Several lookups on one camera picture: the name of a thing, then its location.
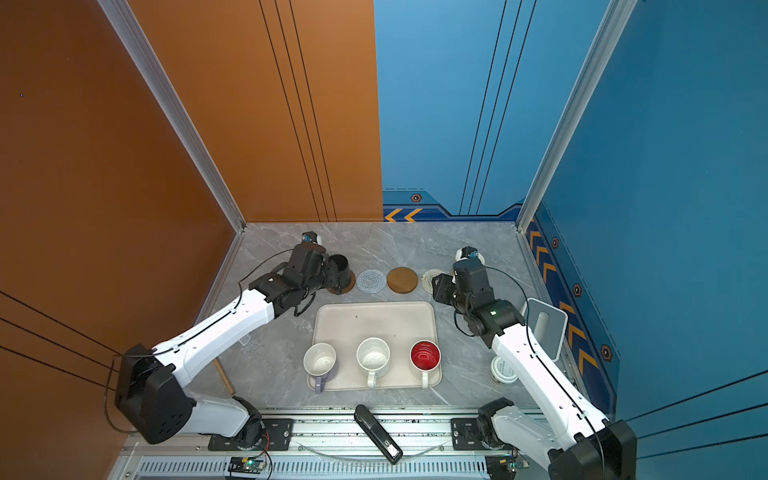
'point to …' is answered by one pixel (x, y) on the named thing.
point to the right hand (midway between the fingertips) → (436, 281)
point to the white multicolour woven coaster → (427, 279)
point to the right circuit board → (503, 467)
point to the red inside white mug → (425, 356)
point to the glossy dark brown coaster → (346, 290)
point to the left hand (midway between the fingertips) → (335, 265)
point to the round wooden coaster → (402, 280)
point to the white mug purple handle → (319, 359)
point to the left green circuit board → (244, 464)
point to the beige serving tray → (401, 324)
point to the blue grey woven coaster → (371, 281)
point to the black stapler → (379, 435)
